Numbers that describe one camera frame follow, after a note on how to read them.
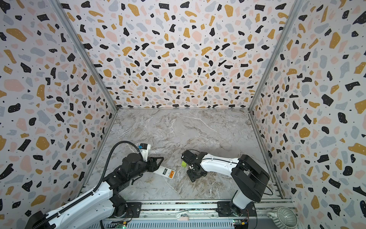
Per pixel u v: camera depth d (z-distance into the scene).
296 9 0.72
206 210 0.76
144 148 0.70
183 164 0.88
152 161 0.71
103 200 0.53
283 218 0.72
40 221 0.41
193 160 0.66
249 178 0.44
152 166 0.69
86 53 0.86
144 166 0.69
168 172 0.86
